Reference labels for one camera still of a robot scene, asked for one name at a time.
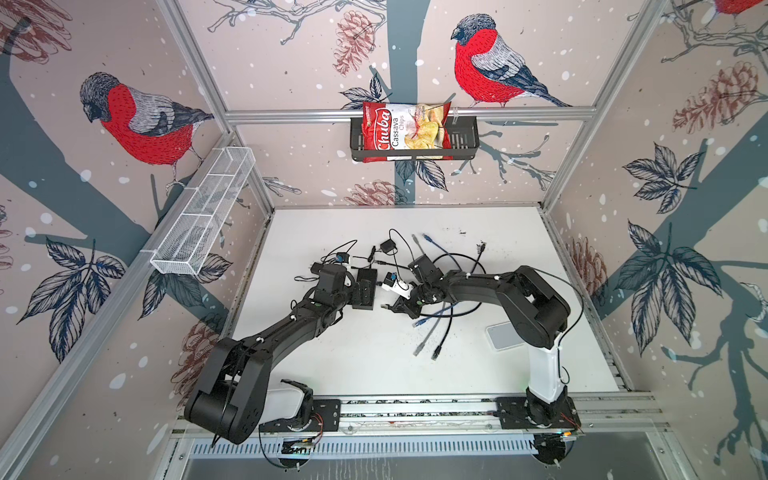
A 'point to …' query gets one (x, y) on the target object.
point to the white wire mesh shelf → (200, 214)
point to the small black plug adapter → (388, 246)
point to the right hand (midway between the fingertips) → (393, 313)
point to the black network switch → (370, 275)
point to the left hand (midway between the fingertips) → (358, 282)
